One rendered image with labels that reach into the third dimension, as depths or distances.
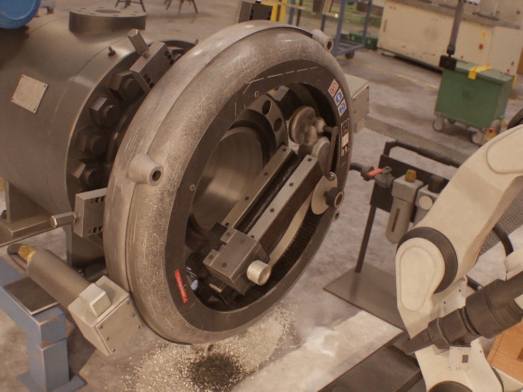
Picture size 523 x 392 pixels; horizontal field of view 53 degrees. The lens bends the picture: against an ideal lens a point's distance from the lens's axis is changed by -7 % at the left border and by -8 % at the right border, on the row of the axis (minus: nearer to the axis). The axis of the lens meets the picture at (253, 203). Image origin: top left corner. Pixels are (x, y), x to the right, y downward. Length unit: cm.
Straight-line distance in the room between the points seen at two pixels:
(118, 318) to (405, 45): 700
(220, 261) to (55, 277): 34
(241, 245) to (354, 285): 107
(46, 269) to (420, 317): 78
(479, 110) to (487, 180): 339
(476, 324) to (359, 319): 101
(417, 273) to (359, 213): 162
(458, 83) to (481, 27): 270
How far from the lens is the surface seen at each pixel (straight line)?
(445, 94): 450
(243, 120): 128
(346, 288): 213
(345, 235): 252
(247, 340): 178
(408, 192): 193
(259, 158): 140
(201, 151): 100
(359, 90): 152
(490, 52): 705
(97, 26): 149
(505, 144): 103
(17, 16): 154
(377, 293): 215
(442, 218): 116
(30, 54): 155
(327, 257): 232
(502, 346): 185
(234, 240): 115
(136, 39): 101
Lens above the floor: 112
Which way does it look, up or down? 25 degrees down
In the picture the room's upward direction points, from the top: 8 degrees clockwise
